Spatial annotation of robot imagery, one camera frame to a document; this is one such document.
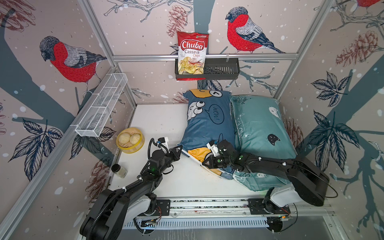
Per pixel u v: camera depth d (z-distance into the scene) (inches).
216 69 42.1
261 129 33.8
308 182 16.9
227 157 25.9
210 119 36.3
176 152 29.8
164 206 29.0
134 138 37.2
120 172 30.9
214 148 30.5
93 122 28.1
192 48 32.9
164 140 30.4
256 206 28.7
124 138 37.0
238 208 29.5
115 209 16.4
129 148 36.4
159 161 25.3
